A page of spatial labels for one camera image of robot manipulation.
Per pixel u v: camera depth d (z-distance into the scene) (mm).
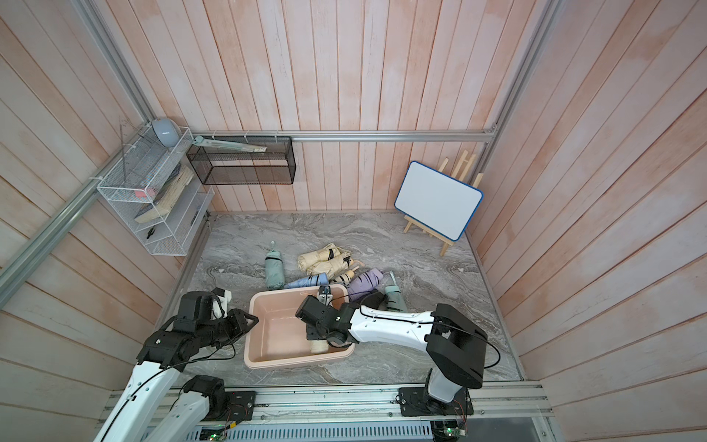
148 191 701
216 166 1036
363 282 950
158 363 484
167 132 832
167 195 796
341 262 981
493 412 730
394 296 922
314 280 926
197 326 569
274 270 986
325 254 1010
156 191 746
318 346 758
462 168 926
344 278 947
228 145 908
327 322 612
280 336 861
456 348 433
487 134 931
